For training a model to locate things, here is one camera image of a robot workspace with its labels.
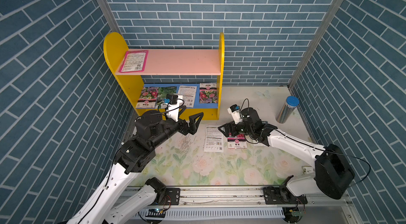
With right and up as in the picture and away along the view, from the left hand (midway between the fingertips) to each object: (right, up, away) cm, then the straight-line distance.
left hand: (199, 111), depth 60 cm
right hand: (+12, -10, +24) cm, 28 cm away
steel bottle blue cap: (+48, -1, +30) cm, 57 cm away
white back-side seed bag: (-9, +9, +38) cm, 40 cm away
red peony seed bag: (+20, -20, +31) cm, 42 cm away
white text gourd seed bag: (+6, -19, +32) cm, 38 cm away
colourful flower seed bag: (+3, +9, +39) cm, 40 cm away
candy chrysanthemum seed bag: (-34, +6, +35) cm, 49 cm away
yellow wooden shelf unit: (-22, +19, +64) cm, 70 cm away
